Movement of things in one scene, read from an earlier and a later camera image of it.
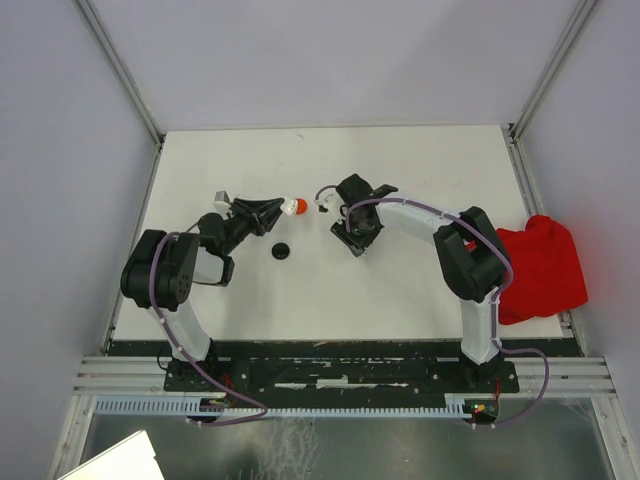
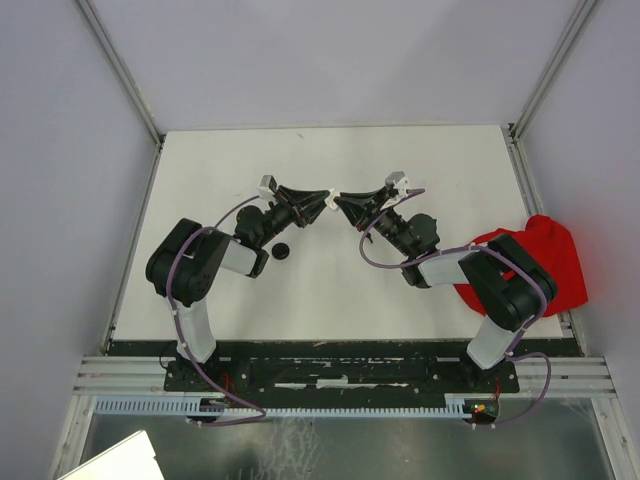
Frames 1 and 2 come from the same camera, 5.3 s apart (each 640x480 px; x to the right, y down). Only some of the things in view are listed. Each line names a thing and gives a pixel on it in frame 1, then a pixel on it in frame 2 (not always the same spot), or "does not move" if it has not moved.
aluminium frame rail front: (143, 377) does not move
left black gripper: (266, 220) → (311, 201)
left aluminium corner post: (127, 79) does not move
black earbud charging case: (280, 251) does not move
